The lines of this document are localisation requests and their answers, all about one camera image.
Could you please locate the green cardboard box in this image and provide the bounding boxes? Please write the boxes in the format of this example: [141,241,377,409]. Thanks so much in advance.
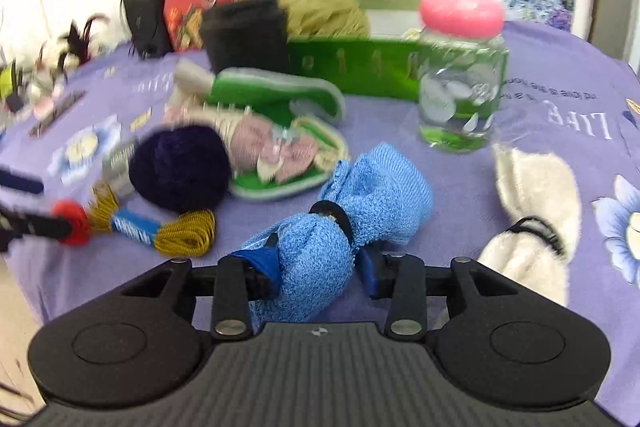
[288,0,421,102]

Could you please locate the pink striped bow cloth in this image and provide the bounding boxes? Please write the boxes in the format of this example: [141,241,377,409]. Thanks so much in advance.
[165,106,319,184]

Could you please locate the white fluffy sponge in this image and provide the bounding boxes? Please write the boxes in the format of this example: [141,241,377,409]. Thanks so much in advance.
[478,144,582,307]

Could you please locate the black lidded cup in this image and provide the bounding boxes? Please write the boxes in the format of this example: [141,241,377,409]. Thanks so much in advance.
[200,0,288,74]

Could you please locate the black phone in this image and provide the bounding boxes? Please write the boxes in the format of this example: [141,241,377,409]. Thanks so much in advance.
[28,90,87,138]

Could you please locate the pink lid clear jar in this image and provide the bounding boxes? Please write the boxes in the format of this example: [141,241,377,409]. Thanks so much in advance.
[416,0,509,153]

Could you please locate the olive green bath pouf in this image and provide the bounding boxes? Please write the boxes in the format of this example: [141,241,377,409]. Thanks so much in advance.
[278,0,370,39]

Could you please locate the beige folded cloth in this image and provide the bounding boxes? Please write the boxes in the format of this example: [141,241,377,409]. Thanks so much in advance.
[174,58,216,96]

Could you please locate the blue terry towel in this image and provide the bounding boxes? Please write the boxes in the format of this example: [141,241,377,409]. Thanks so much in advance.
[238,143,433,329]

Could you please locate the red rose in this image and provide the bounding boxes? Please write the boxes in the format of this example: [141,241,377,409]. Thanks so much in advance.
[51,199,91,246]

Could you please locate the purple floral tablecloth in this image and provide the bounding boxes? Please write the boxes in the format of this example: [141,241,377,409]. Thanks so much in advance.
[1,23,639,425]

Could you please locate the black speaker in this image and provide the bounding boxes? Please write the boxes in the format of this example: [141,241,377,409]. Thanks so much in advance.
[118,0,186,61]

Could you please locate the dark purple yarn ball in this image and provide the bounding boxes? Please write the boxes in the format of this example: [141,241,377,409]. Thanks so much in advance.
[128,124,232,215]

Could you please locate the yellow cord skein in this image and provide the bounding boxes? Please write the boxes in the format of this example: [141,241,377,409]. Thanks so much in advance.
[86,182,216,258]

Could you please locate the dark feather decoration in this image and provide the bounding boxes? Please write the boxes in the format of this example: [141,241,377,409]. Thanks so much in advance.
[58,13,110,74]

